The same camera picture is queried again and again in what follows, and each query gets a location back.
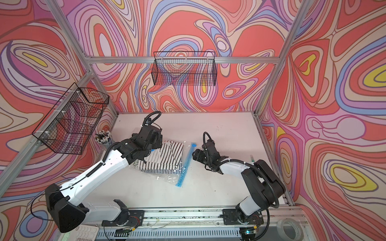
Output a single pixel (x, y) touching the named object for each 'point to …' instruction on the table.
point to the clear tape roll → (298, 228)
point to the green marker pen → (253, 159)
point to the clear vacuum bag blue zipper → (175, 179)
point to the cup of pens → (104, 138)
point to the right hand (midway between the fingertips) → (197, 159)
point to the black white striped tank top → (167, 160)
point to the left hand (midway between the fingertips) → (153, 137)
